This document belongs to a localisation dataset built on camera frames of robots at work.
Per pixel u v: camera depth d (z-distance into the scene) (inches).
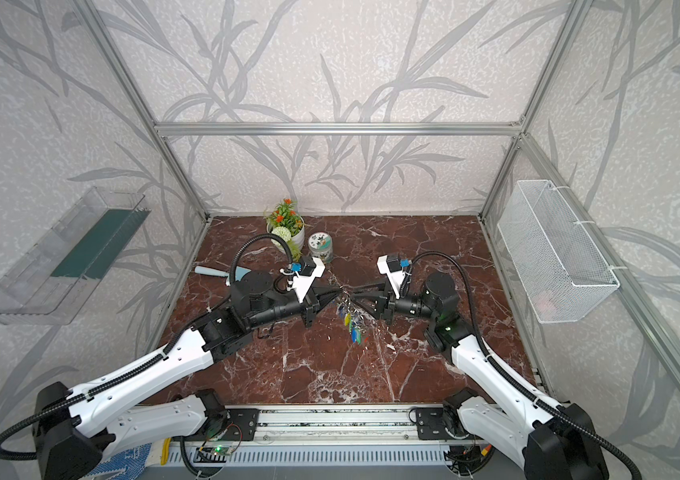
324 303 25.2
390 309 23.8
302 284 22.7
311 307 22.7
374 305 26.1
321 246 39.8
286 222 38.9
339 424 29.7
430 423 28.9
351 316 25.7
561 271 24.3
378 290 25.7
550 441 15.1
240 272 41.2
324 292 24.1
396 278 24.2
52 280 25.1
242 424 28.9
